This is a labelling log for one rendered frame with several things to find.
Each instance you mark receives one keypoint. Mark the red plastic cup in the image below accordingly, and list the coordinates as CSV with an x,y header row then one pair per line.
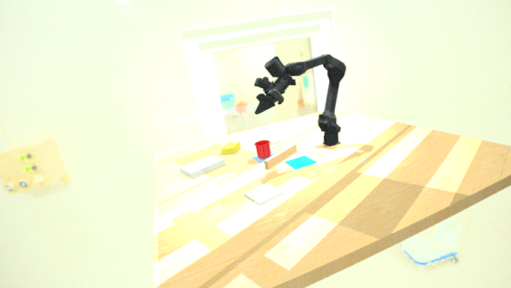
x,y
263,148

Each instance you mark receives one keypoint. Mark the yellow rectangular block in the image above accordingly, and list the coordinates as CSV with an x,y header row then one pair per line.
x,y
230,147

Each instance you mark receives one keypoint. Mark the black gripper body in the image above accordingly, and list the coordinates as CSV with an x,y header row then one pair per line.
x,y
274,94

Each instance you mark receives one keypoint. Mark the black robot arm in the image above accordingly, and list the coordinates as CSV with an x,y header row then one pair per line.
x,y
335,72

